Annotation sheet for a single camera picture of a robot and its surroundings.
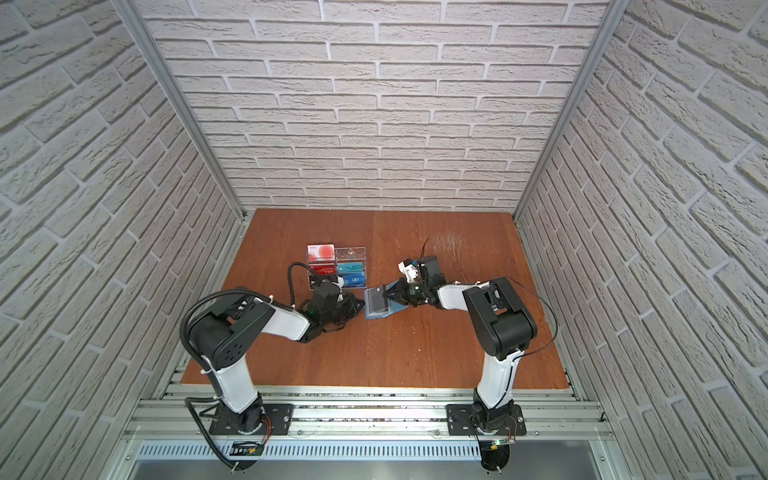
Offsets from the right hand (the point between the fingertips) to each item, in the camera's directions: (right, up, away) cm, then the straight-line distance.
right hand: (384, 292), depth 92 cm
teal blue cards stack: (-11, +5, +5) cm, 13 cm away
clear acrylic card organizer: (-18, +9, +5) cm, 21 cm away
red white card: (-21, +13, +5) cm, 25 cm away
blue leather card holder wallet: (-2, -4, 0) cm, 5 cm away
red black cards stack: (-21, +6, +5) cm, 22 cm away
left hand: (-5, -3, +2) cm, 6 cm away
